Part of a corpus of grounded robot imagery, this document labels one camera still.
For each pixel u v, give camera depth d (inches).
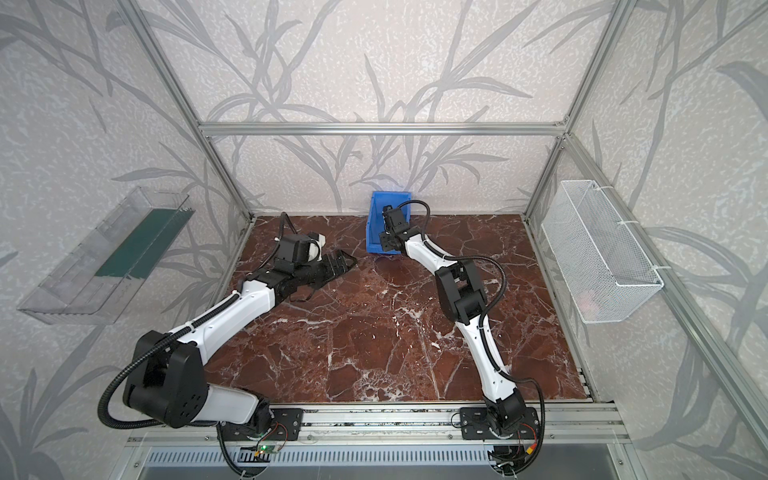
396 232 33.3
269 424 28.4
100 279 25.8
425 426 29.6
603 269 24.7
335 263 30.1
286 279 25.0
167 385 16.4
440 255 26.7
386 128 37.9
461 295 24.9
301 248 26.4
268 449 27.7
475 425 28.5
